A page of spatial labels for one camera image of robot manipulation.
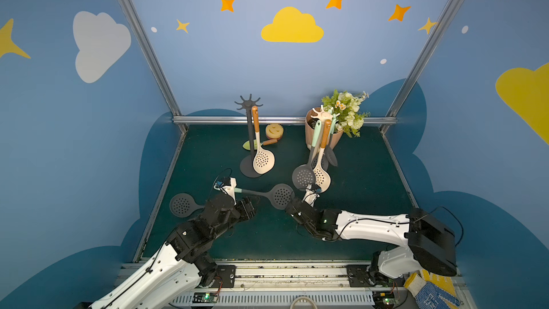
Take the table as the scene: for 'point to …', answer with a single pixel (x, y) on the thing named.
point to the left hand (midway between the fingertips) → (261, 201)
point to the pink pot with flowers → (342, 104)
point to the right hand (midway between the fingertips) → (288, 200)
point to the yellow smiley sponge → (274, 131)
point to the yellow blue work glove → (431, 290)
